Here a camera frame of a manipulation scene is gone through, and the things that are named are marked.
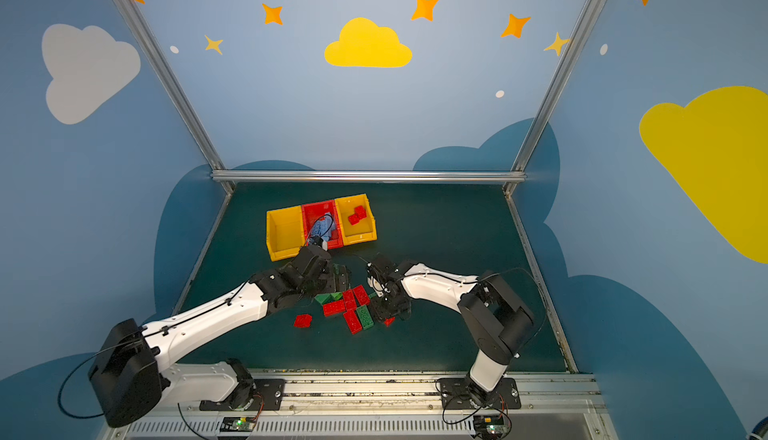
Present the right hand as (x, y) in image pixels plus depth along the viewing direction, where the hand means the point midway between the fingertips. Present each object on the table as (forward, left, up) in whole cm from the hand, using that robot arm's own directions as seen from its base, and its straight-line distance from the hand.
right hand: (383, 312), depth 87 cm
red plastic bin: (+36, +29, +1) cm, 47 cm away
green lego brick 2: (-2, +6, 0) cm, 6 cm away
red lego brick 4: (+4, +11, -1) cm, 12 cm away
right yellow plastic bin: (+30, +9, 0) cm, 31 cm away
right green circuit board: (-26, -27, -3) cm, 38 cm away
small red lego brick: (+38, +11, 0) cm, 39 cm away
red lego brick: (-3, -1, -1) cm, 3 cm away
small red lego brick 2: (+36, +14, -1) cm, 38 cm away
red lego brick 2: (0, +15, 0) cm, 15 cm away
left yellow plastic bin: (+27, +38, -1) cm, 47 cm away
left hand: (+5, +12, +11) cm, 17 cm away
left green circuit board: (-29, +34, -1) cm, 44 cm away
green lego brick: (+3, +18, +1) cm, 18 cm away
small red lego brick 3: (-4, +23, +1) cm, 23 cm away
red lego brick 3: (+5, +7, -1) cm, 9 cm away
